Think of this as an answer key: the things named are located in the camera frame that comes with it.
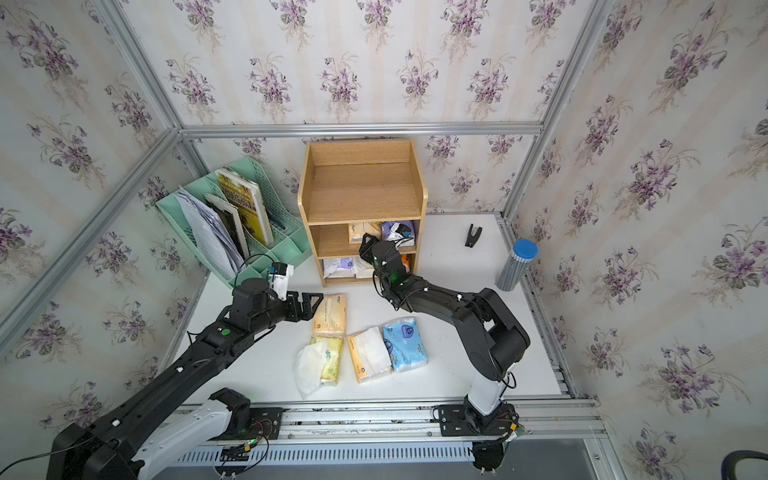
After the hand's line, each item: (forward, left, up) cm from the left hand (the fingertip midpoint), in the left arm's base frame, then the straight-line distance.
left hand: (314, 297), depth 79 cm
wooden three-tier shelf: (+26, -9, +16) cm, 32 cm away
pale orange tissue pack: (-1, -3, -10) cm, 11 cm away
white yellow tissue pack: (+15, -12, -8) cm, 21 cm away
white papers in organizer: (+15, +29, +8) cm, 33 cm away
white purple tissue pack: (+15, -5, -8) cm, 18 cm away
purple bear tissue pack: (+13, -24, +12) cm, 29 cm away
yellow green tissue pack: (-14, -2, -11) cm, 18 cm away
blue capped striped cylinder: (+11, -58, 0) cm, 59 cm away
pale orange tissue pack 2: (+18, -11, +6) cm, 22 cm away
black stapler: (+32, -53, -14) cm, 63 cm away
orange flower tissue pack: (-11, -15, -11) cm, 22 cm away
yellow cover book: (+33, +26, +6) cm, 42 cm away
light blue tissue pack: (-9, -25, -11) cm, 28 cm away
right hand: (+17, -14, +4) cm, 23 cm away
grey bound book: (+26, +29, +2) cm, 39 cm away
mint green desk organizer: (+27, +13, -8) cm, 31 cm away
